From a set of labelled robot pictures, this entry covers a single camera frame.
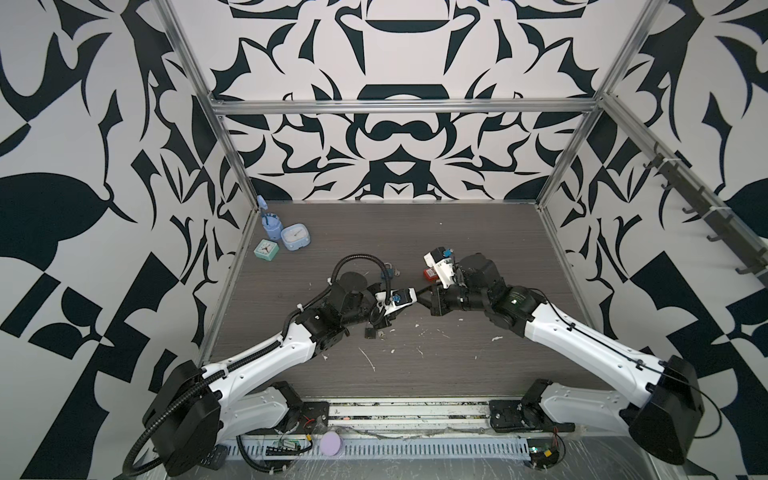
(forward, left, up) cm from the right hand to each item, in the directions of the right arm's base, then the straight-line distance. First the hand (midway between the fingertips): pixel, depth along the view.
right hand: (415, 296), depth 73 cm
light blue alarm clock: (+32, +39, -16) cm, 53 cm away
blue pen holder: (+34, +46, -10) cm, 58 cm away
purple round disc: (-28, +19, -10) cm, 35 cm away
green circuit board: (-28, +31, -21) cm, 47 cm away
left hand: (+3, +2, 0) cm, 3 cm away
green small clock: (+27, +48, -18) cm, 58 cm away
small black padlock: (-1, +12, -20) cm, 23 cm away
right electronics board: (-29, -29, -22) cm, 47 cm away
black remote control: (-30, +45, -17) cm, 57 cm away
